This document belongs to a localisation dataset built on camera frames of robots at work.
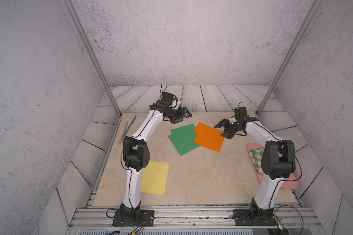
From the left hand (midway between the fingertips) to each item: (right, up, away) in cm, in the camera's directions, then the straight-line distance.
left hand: (190, 117), depth 89 cm
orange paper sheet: (+14, -14, +15) cm, 24 cm away
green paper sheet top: (0, -9, +23) cm, 24 cm away
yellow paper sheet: (-21, -36, -3) cm, 41 cm away
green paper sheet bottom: (-4, -17, +13) cm, 22 cm away
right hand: (+18, -7, +4) cm, 19 cm away
